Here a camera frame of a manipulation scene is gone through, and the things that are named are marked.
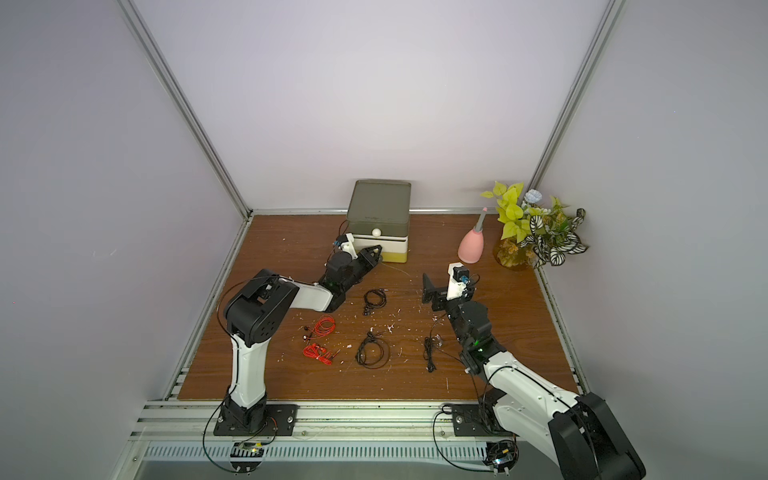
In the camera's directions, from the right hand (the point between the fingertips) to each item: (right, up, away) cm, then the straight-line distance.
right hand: (443, 269), depth 78 cm
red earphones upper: (-35, -18, +10) cm, 40 cm away
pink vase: (+13, +5, +22) cm, 26 cm away
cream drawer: (-15, +7, +17) cm, 24 cm away
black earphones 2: (-3, -22, +6) cm, 23 cm away
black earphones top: (-22, -14, +16) cm, 30 cm away
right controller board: (+12, -44, -9) cm, 46 cm away
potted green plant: (+26, +9, +3) cm, 28 cm away
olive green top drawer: (-18, +13, +13) cm, 26 cm away
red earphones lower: (-35, -25, +5) cm, 43 cm away
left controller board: (-50, -46, -6) cm, 68 cm away
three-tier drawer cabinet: (-18, +23, +20) cm, 35 cm away
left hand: (-16, +5, +15) cm, 22 cm away
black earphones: (-20, -22, +9) cm, 30 cm away
